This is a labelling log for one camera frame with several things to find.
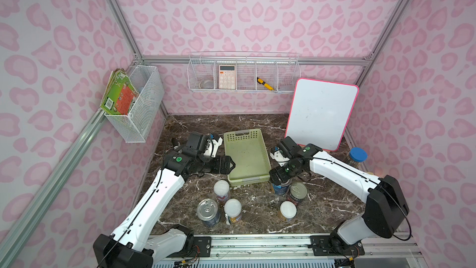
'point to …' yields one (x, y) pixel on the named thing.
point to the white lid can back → (221, 189)
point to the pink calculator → (227, 77)
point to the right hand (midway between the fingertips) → (278, 175)
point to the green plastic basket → (246, 148)
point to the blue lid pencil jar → (357, 156)
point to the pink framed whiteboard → (320, 113)
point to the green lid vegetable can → (298, 191)
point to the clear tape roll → (207, 84)
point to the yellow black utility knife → (268, 86)
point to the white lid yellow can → (233, 209)
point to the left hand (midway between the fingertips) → (225, 161)
